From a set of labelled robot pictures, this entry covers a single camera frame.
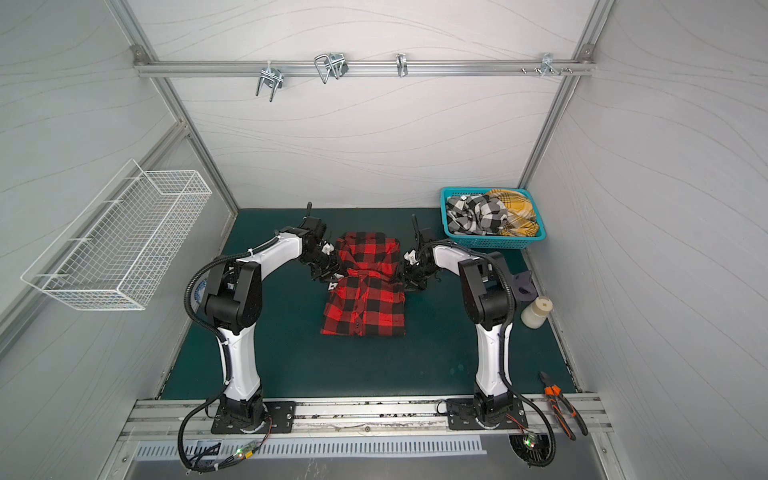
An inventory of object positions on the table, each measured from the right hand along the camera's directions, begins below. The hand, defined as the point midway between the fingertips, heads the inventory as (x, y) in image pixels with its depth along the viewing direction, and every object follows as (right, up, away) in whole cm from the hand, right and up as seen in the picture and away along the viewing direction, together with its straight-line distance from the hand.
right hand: (400, 278), depth 98 cm
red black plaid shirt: (-10, -6, -9) cm, 15 cm away
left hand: (-16, +3, -2) cm, 17 cm away
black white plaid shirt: (+28, +22, +11) cm, 37 cm away
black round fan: (+32, -38, -26) cm, 56 cm away
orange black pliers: (+40, -28, -23) cm, 53 cm away
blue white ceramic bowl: (-63, -3, -7) cm, 63 cm away
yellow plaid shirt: (+43, +19, +6) cm, 48 cm away
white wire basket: (-67, +11, -30) cm, 74 cm away
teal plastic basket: (+31, +12, +6) cm, 34 cm away
